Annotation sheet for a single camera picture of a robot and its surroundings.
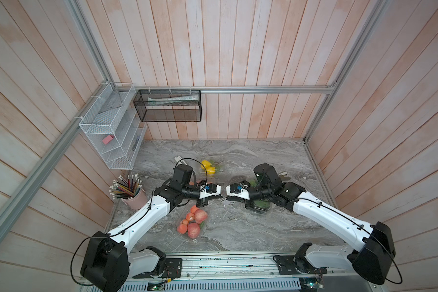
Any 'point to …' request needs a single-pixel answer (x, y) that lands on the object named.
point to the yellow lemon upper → (205, 163)
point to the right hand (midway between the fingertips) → (228, 194)
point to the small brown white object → (283, 177)
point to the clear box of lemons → (218, 163)
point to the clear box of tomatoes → (193, 182)
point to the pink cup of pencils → (129, 190)
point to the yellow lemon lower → (210, 170)
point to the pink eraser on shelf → (108, 139)
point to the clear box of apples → (192, 222)
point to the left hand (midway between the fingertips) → (219, 196)
